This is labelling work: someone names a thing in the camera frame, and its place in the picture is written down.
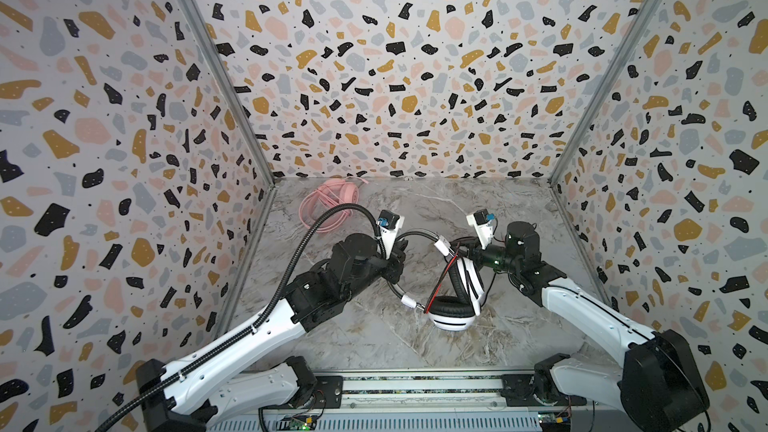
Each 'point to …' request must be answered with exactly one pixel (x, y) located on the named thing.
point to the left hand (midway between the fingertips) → (409, 239)
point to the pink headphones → (331, 193)
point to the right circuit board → (554, 421)
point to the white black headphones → (457, 302)
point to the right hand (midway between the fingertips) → (448, 241)
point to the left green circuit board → (299, 426)
